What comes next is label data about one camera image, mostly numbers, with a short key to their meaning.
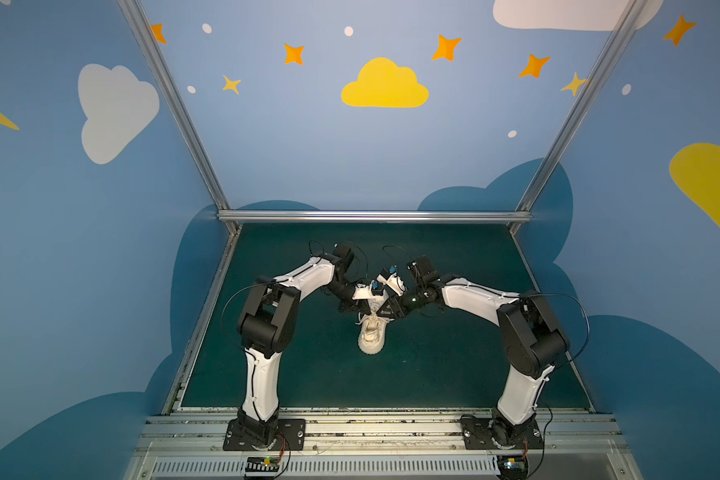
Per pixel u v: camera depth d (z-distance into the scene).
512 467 0.73
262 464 0.73
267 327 0.54
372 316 0.89
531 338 0.50
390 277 0.84
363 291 0.83
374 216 1.18
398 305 0.81
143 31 0.71
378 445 0.74
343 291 0.82
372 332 0.83
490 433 0.73
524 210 1.16
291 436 0.74
